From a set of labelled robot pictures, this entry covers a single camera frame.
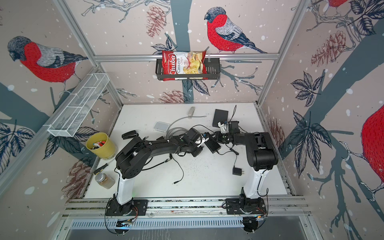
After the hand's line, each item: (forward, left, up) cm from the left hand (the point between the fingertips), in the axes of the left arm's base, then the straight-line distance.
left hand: (201, 148), depth 92 cm
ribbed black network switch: (+3, -8, -2) cm, 8 cm away
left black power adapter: (-5, +18, -2) cm, 19 cm away
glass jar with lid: (-20, +50, +5) cm, 54 cm away
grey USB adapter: (+32, +7, -1) cm, 33 cm away
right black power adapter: (-13, -21, -3) cm, 25 cm away
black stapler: (+12, +48, -1) cm, 50 cm away
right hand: (+8, -7, -2) cm, 11 cm away
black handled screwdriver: (-11, +59, -2) cm, 60 cm away
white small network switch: (+19, +28, -2) cm, 34 cm away
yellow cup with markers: (-2, +58, +9) cm, 59 cm away
